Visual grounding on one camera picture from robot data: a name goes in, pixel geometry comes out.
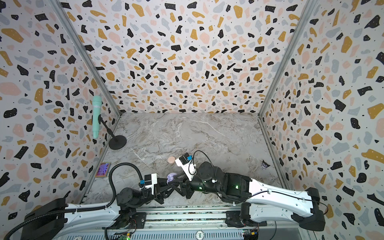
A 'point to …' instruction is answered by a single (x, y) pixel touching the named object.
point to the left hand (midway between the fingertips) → (178, 182)
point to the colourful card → (103, 169)
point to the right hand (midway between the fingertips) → (170, 181)
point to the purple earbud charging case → (170, 177)
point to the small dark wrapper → (264, 165)
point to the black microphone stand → (117, 142)
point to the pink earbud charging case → (171, 159)
